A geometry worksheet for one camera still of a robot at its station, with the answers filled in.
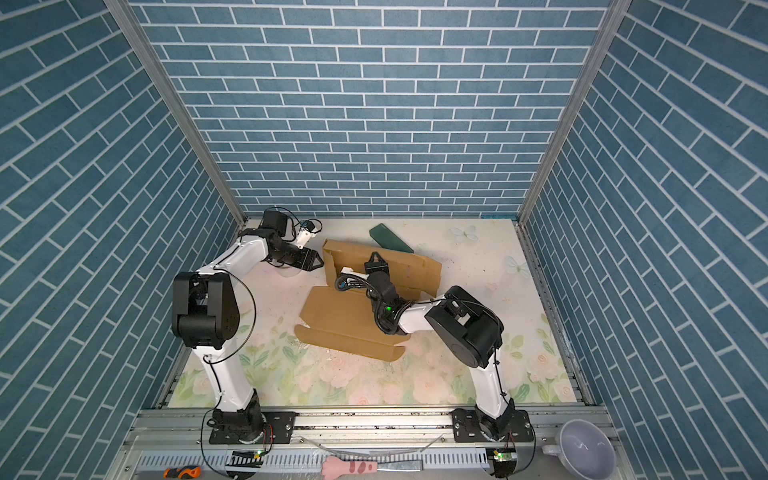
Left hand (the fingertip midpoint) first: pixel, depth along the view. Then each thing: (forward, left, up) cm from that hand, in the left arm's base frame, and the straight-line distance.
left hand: (315, 259), depth 97 cm
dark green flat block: (+16, -24, -9) cm, 30 cm away
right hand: (-2, -21, +8) cm, 23 cm away
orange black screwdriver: (-55, +22, -8) cm, 59 cm away
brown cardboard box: (-17, -10, -9) cm, 22 cm away
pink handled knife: (-55, -12, -6) cm, 56 cm away
